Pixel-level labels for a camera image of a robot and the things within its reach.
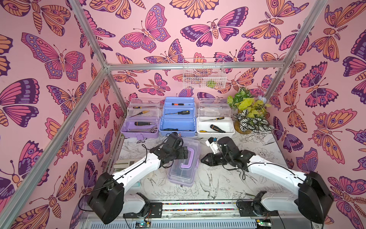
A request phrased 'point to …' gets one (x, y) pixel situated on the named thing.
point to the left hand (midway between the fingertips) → (183, 151)
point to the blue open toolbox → (178, 116)
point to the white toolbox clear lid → (214, 109)
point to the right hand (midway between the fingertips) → (202, 159)
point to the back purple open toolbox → (142, 119)
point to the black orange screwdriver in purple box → (143, 123)
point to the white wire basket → (204, 73)
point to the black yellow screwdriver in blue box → (187, 112)
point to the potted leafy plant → (251, 116)
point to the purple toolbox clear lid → (183, 172)
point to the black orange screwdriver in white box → (214, 127)
